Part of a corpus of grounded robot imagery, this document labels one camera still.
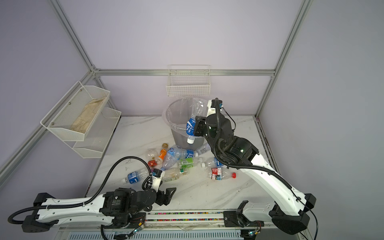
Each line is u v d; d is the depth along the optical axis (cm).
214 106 49
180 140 96
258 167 39
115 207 49
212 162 95
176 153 90
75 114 79
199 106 57
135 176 83
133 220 74
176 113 96
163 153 91
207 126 41
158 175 60
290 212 38
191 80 95
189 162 88
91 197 48
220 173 86
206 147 99
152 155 96
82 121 77
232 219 74
